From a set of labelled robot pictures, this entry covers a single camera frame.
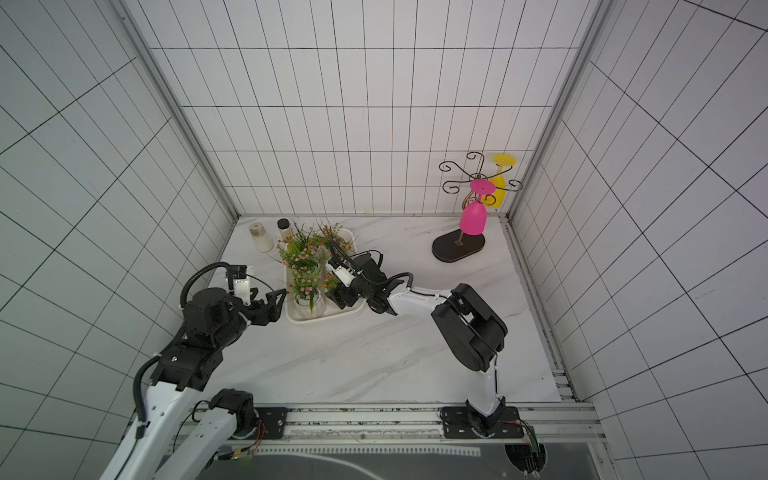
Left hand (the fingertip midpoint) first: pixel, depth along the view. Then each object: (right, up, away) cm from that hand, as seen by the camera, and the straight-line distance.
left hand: (270, 296), depth 75 cm
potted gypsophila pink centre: (+3, +11, +15) cm, 19 cm away
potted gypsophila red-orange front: (+13, +15, +25) cm, 32 cm away
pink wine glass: (+57, +22, +16) cm, 64 cm away
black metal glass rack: (+54, +12, +34) cm, 65 cm away
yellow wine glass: (+60, +26, +5) cm, 66 cm away
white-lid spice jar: (-16, +14, +33) cm, 39 cm away
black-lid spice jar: (-7, +20, +29) cm, 36 cm away
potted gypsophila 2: (+15, +3, +6) cm, 16 cm away
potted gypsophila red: (+3, +15, +25) cm, 29 cm away
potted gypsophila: (+7, +2, +8) cm, 11 cm away
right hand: (+15, +4, +17) cm, 23 cm away
